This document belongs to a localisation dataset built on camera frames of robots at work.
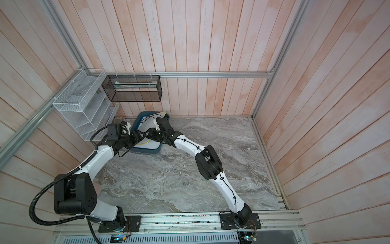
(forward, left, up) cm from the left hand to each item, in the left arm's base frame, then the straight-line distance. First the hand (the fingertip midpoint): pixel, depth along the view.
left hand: (143, 137), depth 89 cm
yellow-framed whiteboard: (+23, +5, -11) cm, 26 cm away
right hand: (+3, +1, -2) cm, 4 cm away
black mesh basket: (+36, +12, +10) cm, 39 cm away
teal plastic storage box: (+18, +13, -12) cm, 25 cm away
